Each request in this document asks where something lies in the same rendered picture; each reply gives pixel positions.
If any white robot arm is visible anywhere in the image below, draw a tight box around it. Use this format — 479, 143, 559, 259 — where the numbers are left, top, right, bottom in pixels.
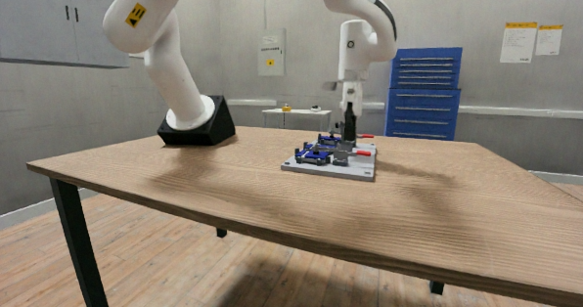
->
104, 0, 398, 131

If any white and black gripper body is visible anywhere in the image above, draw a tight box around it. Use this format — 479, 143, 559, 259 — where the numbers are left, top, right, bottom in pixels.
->
340, 81, 367, 118

